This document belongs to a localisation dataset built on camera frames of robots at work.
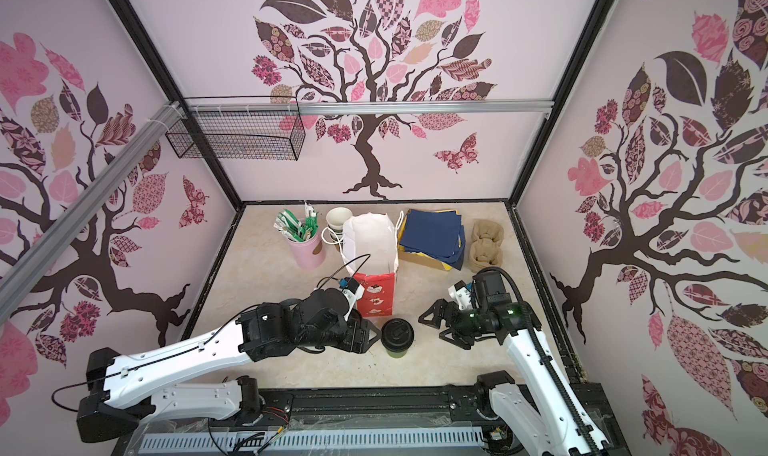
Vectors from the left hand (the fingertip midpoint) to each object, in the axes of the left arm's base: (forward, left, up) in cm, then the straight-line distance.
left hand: (368, 339), depth 67 cm
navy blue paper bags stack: (+45, -23, -17) cm, 53 cm away
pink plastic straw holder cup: (+31, +22, -12) cm, 40 cm away
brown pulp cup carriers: (+34, -38, -13) cm, 52 cm away
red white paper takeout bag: (+13, -2, -5) cm, 14 cm away
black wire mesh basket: (+63, +40, +15) cm, 77 cm away
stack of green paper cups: (+41, +13, -5) cm, 44 cm away
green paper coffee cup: (+2, -7, -17) cm, 19 cm away
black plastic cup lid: (+3, -7, -7) cm, 10 cm away
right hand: (+5, -15, -4) cm, 16 cm away
